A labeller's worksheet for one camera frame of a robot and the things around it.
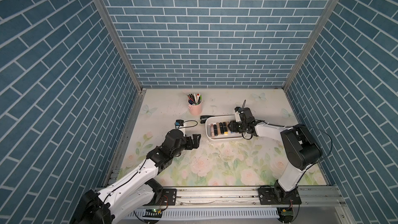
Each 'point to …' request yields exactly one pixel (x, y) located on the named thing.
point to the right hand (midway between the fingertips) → (231, 125)
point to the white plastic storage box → (215, 119)
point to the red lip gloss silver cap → (236, 135)
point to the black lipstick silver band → (215, 130)
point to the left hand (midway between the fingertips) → (198, 136)
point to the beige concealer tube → (218, 128)
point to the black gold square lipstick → (225, 128)
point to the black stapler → (203, 118)
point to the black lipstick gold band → (222, 128)
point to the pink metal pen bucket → (195, 110)
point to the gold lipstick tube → (227, 125)
